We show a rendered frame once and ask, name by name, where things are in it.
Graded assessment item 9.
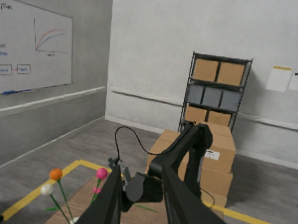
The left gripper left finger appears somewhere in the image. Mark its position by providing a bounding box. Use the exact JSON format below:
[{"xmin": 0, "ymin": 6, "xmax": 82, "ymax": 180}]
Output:
[{"xmin": 74, "ymin": 165, "xmax": 122, "ymax": 224}]

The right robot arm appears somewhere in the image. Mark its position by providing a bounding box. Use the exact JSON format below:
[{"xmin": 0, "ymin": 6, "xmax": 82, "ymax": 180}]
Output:
[{"xmin": 126, "ymin": 120, "xmax": 213, "ymax": 203}]

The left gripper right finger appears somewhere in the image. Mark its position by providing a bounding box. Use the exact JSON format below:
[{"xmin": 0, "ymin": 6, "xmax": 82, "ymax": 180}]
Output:
[{"xmin": 162, "ymin": 162, "xmax": 227, "ymax": 224}]

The white flower with green stem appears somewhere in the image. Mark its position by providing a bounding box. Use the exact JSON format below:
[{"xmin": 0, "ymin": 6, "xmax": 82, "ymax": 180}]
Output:
[{"xmin": 41, "ymin": 184, "xmax": 61, "ymax": 211}]

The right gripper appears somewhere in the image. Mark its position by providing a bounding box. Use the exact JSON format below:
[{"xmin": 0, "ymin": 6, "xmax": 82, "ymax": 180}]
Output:
[{"xmin": 113, "ymin": 159, "xmax": 140, "ymax": 212}]

